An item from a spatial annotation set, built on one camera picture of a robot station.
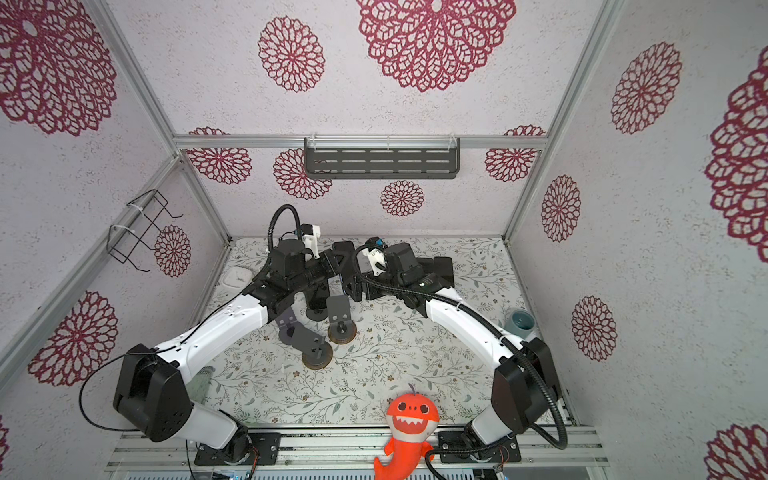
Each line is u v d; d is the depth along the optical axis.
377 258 0.71
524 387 0.42
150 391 0.42
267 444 0.75
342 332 0.95
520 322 0.91
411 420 0.70
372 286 0.59
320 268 0.71
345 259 0.78
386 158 0.95
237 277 1.05
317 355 0.83
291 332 0.95
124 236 0.73
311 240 0.72
